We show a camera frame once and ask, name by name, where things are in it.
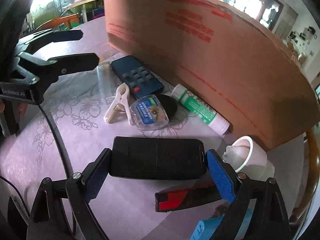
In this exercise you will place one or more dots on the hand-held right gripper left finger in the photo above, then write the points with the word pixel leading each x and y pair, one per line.
pixel 96 177

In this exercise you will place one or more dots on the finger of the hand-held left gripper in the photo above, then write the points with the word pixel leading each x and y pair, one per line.
pixel 67 35
pixel 75 62

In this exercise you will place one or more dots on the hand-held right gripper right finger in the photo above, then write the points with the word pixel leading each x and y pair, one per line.
pixel 221 177

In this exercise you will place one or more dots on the black rectangular device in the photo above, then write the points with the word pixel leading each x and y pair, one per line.
pixel 155 157

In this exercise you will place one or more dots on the brown cardboard box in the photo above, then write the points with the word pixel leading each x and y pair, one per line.
pixel 212 42

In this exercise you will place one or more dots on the cloth covered desktop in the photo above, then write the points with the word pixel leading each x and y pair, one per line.
pixel 75 135

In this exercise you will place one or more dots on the wooden chair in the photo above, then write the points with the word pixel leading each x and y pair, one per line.
pixel 313 170
pixel 60 20

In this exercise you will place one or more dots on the white plastic pipe fitting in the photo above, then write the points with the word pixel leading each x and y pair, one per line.
pixel 250 155

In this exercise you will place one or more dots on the blue plastic charger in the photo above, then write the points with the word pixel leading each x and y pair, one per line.
pixel 207 230

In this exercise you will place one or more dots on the black remote control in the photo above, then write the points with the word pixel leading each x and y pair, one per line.
pixel 132 72

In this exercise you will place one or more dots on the white clothespin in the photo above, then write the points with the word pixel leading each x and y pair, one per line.
pixel 123 95

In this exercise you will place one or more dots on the green and white bottle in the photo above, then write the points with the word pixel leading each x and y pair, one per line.
pixel 200 107

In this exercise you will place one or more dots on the clear case blue label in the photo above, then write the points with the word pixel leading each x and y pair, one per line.
pixel 150 112

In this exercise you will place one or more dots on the black round object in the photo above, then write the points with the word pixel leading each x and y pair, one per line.
pixel 172 105

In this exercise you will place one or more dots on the balcony window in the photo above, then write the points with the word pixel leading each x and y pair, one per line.
pixel 262 10

